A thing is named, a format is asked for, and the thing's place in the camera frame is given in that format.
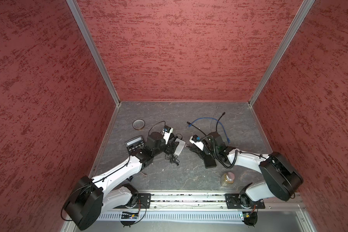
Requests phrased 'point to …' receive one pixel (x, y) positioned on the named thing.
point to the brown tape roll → (138, 124)
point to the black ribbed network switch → (209, 161)
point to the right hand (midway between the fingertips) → (191, 150)
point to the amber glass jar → (227, 179)
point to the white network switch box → (180, 147)
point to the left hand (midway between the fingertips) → (173, 142)
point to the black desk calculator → (135, 144)
